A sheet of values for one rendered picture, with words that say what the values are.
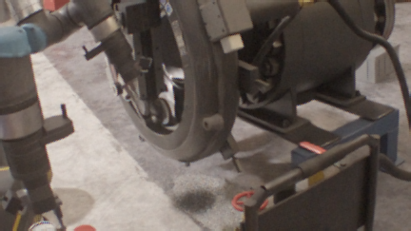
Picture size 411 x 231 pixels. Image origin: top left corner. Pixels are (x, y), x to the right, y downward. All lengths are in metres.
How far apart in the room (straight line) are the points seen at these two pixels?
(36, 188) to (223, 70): 0.74
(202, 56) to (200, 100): 0.13
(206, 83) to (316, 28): 0.51
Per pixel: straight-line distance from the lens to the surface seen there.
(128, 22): 1.56
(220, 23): 1.29
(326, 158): 0.99
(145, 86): 1.73
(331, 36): 1.80
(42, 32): 1.34
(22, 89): 0.75
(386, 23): 2.19
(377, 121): 1.95
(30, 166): 0.80
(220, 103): 1.42
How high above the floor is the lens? 1.03
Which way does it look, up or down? 23 degrees down
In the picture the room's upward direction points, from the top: 6 degrees counter-clockwise
